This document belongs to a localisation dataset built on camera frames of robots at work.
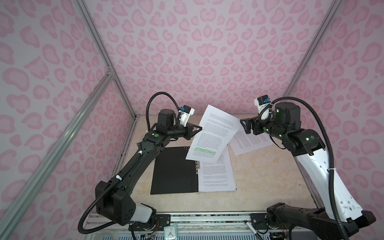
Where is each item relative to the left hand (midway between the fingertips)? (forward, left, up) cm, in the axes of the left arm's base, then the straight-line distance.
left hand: (202, 126), depth 71 cm
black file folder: (-9, +18, -32) cm, 38 cm away
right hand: (-1, -21, +7) cm, 22 cm away
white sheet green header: (+2, -8, -5) cm, 10 cm away
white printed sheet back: (+12, -28, -32) cm, 45 cm away
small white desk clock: (-39, +16, -29) cm, 51 cm away
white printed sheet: (-12, -9, -32) cm, 35 cm away
